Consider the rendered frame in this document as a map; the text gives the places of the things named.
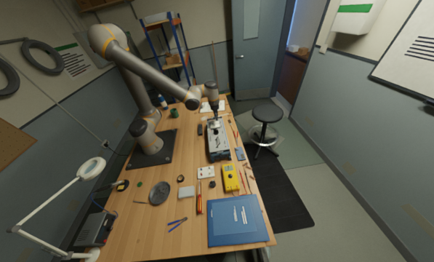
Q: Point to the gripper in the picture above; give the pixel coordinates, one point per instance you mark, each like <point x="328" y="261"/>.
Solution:
<point x="214" y="105"/>

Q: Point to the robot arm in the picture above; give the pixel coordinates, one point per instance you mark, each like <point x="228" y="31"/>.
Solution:
<point x="144" y="60"/>

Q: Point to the white button cap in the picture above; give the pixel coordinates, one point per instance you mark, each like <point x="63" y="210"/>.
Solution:
<point x="213" y="124"/>

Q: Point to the small black knob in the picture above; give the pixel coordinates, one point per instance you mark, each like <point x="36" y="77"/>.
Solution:
<point x="212" y="184"/>

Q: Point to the black soldering iron stand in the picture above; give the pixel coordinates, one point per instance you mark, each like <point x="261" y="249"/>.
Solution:
<point x="122" y="185"/>

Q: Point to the white paper sheet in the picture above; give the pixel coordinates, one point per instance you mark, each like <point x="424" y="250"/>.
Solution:
<point x="204" y="107"/>

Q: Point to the small black box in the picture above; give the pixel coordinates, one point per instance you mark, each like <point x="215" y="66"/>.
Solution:
<point x="200" y="129"/>

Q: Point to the red test probes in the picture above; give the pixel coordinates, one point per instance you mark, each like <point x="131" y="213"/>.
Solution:
<point x="235" y="134"/>

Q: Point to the green cup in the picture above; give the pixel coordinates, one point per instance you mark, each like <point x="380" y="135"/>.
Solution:
<point x="174" y="113"/>

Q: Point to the white and blue bottle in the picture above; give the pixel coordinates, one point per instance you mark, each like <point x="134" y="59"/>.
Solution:
<point x="163" y="102"/>

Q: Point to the black round stool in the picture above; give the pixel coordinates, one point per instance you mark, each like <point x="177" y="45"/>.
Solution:
<point x="267" y="113"/>

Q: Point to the small blue box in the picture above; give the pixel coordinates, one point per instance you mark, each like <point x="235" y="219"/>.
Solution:
<point x="240" y="153"/>

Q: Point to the brown cardboard box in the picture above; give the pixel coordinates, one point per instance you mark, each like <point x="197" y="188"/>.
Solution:
<point x="172" y="59"/>

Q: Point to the grey door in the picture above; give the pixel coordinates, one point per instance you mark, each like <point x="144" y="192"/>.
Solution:
<point x="256" y="54"/>

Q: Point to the blue shelf unit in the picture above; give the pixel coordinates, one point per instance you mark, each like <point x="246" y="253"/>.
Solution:
<point x="178" y="47"/>

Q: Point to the yellow multimeter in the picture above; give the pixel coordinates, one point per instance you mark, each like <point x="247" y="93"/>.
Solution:
<point x="230" y="178"/>

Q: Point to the red test lead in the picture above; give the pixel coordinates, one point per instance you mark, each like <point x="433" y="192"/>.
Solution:
<point x="242" y="180"/>

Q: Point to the brown cupboard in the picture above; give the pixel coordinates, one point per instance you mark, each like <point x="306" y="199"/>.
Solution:
<point x="291" y="78"/>

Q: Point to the pale grey block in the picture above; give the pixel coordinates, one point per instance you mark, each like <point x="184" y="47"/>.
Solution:
<point x="186" y="191"/>

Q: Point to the red screwdriver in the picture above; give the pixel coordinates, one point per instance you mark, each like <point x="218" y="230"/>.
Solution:
<point x="199" y="200"/>

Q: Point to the grey round disc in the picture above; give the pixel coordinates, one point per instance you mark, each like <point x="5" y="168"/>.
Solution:
<point x="159" y="193"/>

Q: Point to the black floor mat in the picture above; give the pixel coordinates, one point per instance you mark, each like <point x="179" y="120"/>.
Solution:
<point x="285" y="203"/>

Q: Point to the grey tweezers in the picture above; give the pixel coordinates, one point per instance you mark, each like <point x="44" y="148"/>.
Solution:
<point x="140" y="202"/>

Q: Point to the blue work mat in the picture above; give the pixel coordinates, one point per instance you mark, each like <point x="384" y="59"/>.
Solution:
<point x="224" y="229"/>

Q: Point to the dark grey soldering station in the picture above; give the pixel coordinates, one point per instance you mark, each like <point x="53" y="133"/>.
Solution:
<point x="95" y="230"/>

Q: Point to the white magnifier lamp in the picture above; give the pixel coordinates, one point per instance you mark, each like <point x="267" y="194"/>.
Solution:
<point x="49" y="203"/>

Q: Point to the white notice board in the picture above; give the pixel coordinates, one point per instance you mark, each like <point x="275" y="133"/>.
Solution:
<point x="413" y="65"/>

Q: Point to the brown pegboard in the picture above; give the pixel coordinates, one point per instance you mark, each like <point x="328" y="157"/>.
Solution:
<point x="2" y="143"/>

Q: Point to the black square base plate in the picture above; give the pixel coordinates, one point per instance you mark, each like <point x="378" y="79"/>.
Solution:
<point x="165" y="149"/>

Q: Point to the white wall socket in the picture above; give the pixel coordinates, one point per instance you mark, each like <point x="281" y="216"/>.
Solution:
<point x="105" y="143"/>

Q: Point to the white wall poster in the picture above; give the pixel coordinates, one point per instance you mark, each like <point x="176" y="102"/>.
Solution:
<point x="73" y="60"/>

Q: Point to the white wall cabinet green stripe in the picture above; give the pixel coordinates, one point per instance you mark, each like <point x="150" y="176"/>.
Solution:
<point x="354" y="20"/>

